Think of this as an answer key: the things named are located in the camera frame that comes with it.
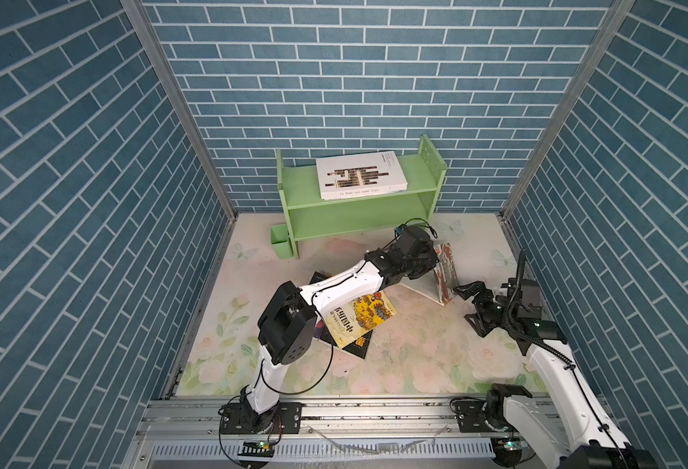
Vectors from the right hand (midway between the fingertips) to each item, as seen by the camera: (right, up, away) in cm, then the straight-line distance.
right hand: (462, 299), depth 81 cm
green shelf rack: (-47, +25, +18) cm, 56 cm away
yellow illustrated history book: (-32, -8, +6) cm, 33 cm away
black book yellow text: (-40, -10, +3) cm, 41 cm away
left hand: (-3, +11, -1) cm, 11 cm away
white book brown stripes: (-29, +37, +8) cm, 48 cm away
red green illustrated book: (-7, +5, -2) cm, 9 cm away
